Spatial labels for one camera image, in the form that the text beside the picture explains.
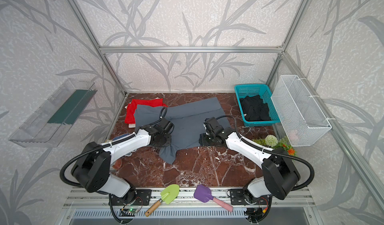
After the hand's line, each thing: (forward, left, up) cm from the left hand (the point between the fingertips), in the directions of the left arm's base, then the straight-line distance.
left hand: (169, 138), depth 89 cm
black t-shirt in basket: (+24, -57, -1) cm, 62 cm away
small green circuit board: (-35, +15, -5) cm, 39 cm away
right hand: (0, -20, +4) cm, 20 cm away
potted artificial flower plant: (-6, -56, +11) cm, 58 cm away
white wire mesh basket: (-7, -62, +31) cm, 69 cm away
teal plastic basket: (+39, -67, +1) cm, 78 cm away
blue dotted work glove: (+4, +33, -6) cm, 34 cm away
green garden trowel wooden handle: (-29, -3, -3) cm, 29 cm away
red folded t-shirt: (+17, +30, -3) cm, 35 cm away
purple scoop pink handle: (-28, -20, -4) cm, 35 cm away
